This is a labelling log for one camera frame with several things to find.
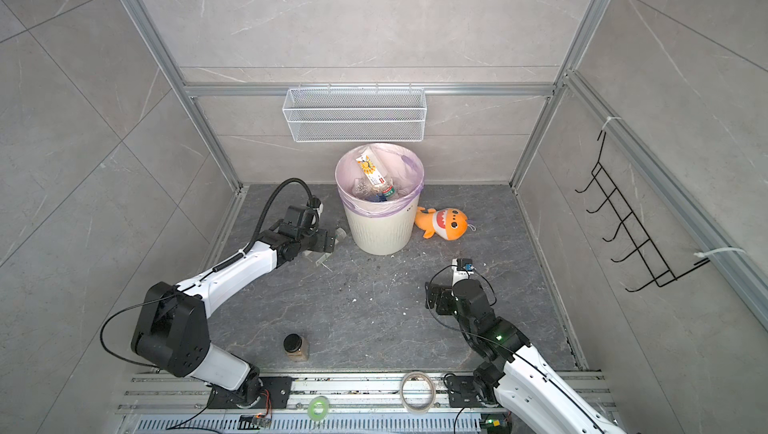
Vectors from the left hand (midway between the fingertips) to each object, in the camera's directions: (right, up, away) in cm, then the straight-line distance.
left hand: (320, 227), depth 90 cm
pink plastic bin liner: (+24, +21, +3) cm, 32 cm away
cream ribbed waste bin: (+20, 0, -4) cm, 20 cm away
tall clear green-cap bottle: (+19, +14, 0) cm, 23 cm away
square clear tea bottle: (+13, +12, +1) cm, 17 cm away
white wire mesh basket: (+9, +38, +11) cm, 41 cm away
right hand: (+35, -15, -9) cm, 39 cm away
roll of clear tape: (+32, -40, -17) cm, 54 cm away
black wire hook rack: (+78, -7, -29) cm, 83 cm away
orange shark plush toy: (+40, 0, +8) cm, 41 cm away
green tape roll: (+6, -44, -19) cm, 48 cm away
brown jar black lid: (-2, -29, -18) cm, 34 cm away
